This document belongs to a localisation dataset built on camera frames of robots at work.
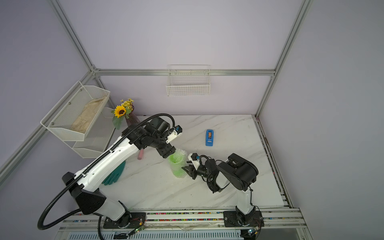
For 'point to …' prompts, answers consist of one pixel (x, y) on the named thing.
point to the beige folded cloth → (84, 118)
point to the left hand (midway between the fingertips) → (167, 147)
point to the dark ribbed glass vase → (133, 120)
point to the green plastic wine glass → (177, 160)
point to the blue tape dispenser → (209, 137)
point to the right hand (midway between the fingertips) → (185, 166)
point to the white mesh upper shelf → (73, 116)
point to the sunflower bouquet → (122, 111)
